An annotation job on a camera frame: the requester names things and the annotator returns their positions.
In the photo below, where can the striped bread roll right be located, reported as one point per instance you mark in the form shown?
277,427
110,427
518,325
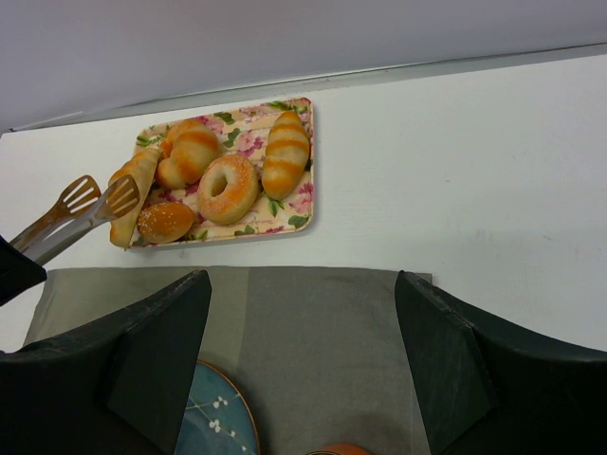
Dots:
287,153

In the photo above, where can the patchwork grey green placemat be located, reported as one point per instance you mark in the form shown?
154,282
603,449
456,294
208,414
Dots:
317,353

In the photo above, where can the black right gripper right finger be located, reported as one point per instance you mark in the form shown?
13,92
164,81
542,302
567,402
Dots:
486,385

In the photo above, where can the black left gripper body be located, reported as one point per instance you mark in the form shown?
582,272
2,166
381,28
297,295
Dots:
17,272

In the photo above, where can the floral rectangular tray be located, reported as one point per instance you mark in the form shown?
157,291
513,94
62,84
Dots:
242,132

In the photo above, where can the orange mug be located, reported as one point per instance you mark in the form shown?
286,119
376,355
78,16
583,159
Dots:
340,448

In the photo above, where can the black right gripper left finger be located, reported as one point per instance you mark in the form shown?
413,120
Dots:
116,385

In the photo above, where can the round sesame bun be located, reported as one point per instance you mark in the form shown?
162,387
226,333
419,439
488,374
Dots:
165,222

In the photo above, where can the metal serving tongs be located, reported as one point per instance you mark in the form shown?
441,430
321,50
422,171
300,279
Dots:
81,207

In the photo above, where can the sugared bagel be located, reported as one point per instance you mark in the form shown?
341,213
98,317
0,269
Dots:
227,189

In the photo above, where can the blue ceramic plate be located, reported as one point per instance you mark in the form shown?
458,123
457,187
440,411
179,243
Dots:
217,418

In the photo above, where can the curved striped croissant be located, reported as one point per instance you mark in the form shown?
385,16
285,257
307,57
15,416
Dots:
186,152

